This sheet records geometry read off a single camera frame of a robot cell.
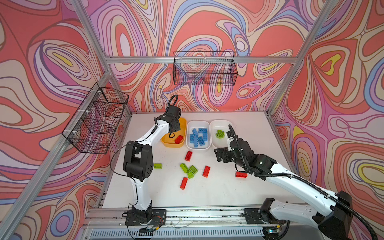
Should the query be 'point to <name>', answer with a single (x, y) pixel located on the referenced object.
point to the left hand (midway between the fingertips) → (175, 125)
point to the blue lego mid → (202, 130)
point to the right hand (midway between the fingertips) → (223, 152)
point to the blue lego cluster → (192, 138)
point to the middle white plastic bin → (191, 124)
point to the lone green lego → (158, 165)
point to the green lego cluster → (190, 172)
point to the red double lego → (188, 156)
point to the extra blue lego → (201, 141)
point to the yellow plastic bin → (169, 140)
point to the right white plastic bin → (223, 125)
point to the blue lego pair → (195, 134)
